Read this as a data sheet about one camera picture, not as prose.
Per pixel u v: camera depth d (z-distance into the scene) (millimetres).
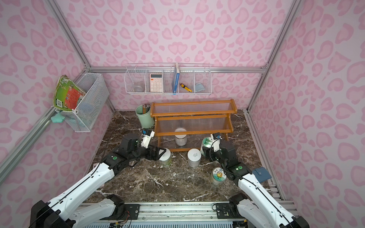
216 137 678
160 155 701
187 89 951
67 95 729
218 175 769
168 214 729
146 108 999
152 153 677
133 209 737
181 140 927
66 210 405
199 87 1001
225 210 731
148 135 685
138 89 960
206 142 797
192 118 1141
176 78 863
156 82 936
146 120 1042
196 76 985
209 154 705
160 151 691
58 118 625
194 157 823
